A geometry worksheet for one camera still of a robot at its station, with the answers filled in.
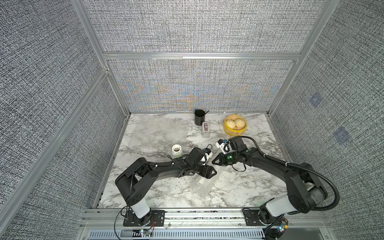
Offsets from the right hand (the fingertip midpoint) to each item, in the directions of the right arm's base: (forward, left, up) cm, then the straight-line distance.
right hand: (212, 159), depth 85 cm
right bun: (+30, -22, -4) cm, 38 cm away
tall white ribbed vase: (-15, +7, -1) cm, 16 cm away
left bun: (+29, -16, -4) cm, 34 cm away
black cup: (+35, +6, -3) cm, 36 cm away
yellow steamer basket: (+23, -19, -6) cm, 31 cm away
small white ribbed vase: (0, +20, +8) cm, 21 cm away
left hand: (-6, 0, -5) cm, 7 cm away
